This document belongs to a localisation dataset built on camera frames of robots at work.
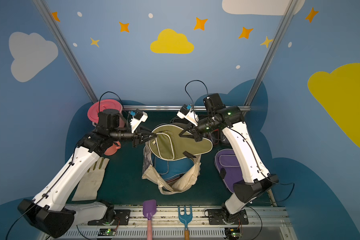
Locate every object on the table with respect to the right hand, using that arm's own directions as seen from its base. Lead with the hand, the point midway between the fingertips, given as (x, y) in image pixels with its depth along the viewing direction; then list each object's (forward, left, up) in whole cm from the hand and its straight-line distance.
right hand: (185, 132), depth 66 cm
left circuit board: (-37, +36, -35) cm, 62 cm away
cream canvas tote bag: (-16, 0, -19) cm, 25 cm away
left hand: (-2, +13, +1) cm, 13 cm away
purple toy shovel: (-26, +17, -35) cm, 46 cm away
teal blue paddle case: (-7, +9, -26) cm, 28 cm away
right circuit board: (-33, -25, -36) cm, 55 cm away
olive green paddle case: (-6, +7, -1) cm, 9 cm away
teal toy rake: (-29, -2, -34) cm, 44 cm away
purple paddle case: (0, -28, -34) cm, 44 cm away
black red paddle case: (+23, -22, -33) cm, 46 cm away
